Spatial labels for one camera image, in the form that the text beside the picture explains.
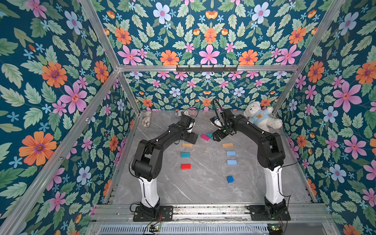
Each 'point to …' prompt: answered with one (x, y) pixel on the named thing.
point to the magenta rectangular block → (205, 137)
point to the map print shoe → (146, 118)
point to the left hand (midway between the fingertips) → (191, 135)
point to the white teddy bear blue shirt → (261, 119)
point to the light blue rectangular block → (230, 153)
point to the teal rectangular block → (185, 154)
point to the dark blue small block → (230, 179)
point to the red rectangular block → (185, 166)
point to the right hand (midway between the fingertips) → (219, 133)
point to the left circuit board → (153, 228)
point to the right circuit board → (275, 229)
